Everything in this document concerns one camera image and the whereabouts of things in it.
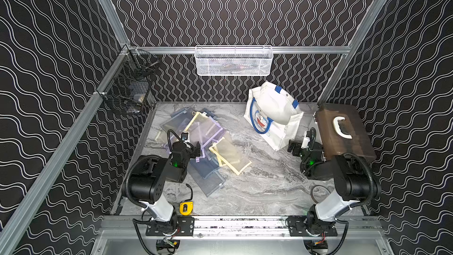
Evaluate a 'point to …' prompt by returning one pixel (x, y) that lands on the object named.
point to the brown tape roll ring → (312, 191)
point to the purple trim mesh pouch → (207, 130)
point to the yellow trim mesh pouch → (229, 154)
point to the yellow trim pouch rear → (162, 137)
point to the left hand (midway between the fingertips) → (188, 139)
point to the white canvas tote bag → (272, 113)
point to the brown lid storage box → (341, 130)
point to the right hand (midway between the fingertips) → (300, 141)
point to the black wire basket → (128, 91)
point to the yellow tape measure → (186, 206)
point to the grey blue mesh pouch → (207, 173)
